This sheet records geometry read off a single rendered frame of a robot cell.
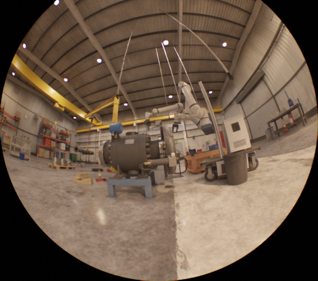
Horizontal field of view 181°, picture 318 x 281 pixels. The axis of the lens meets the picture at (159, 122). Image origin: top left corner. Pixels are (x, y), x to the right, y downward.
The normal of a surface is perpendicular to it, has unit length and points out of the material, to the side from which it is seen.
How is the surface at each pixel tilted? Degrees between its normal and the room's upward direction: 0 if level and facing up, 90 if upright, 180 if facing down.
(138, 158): 110
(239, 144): 90
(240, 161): 93
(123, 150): 87
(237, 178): 93
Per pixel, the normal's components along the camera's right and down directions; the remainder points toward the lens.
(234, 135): -0.53, -0.25
